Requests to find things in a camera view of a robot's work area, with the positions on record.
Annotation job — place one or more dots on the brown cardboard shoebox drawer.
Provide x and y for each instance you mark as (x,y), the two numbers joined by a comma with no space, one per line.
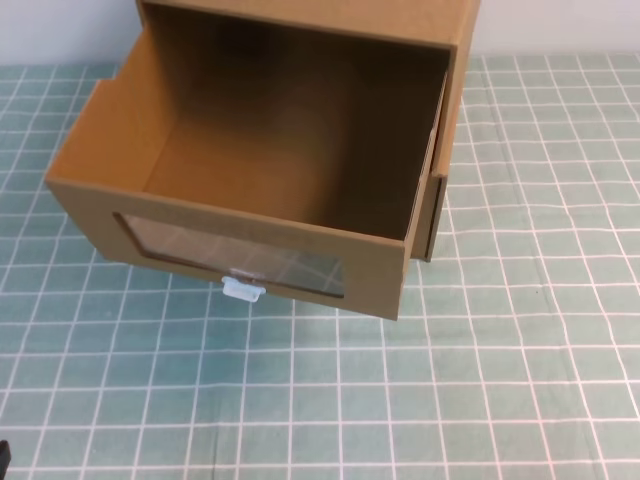
(285,144)

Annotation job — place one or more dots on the white drawer handle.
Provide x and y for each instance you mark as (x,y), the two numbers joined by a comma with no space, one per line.
(236,289)

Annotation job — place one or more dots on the lower brown cardboard shoebox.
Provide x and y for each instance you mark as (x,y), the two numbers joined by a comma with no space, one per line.
(431,206)

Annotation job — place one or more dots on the cyan checkered tablecloth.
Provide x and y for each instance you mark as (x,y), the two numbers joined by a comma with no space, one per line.
(515,354)

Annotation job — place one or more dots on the black object at bottom-left corner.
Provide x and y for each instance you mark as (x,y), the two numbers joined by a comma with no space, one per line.
(5,458)

